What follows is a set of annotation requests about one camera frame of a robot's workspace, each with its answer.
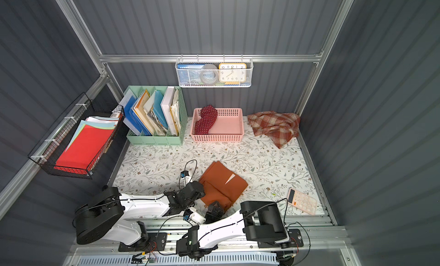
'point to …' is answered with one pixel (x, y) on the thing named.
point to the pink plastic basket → (228, 126)
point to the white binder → (167, 95)
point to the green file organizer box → (155, 115)
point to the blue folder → (129, 102)
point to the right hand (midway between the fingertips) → (215, 211)
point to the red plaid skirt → (280, 127)
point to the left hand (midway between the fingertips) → (204, 186)
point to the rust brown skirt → (222, 184)
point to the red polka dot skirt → (208, 113)
